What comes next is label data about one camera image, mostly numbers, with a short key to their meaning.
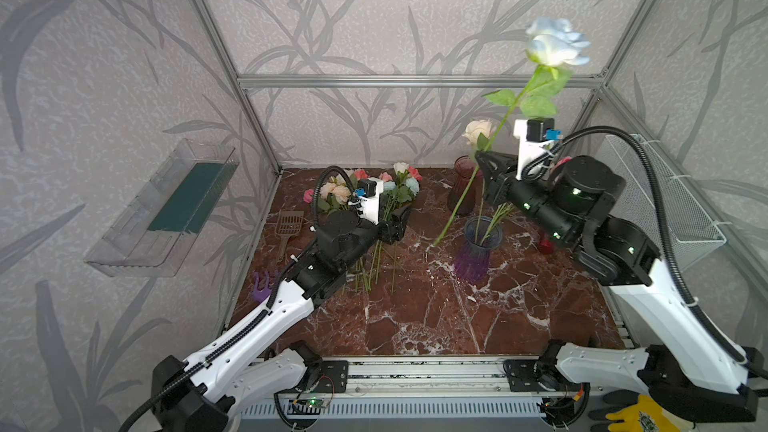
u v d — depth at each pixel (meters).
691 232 0.60
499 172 0.44
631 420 0.67
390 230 0.60
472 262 0.85
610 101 0.94
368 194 0.56
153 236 0.63
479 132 0.72
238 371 0.42
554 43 0.36
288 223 1.05
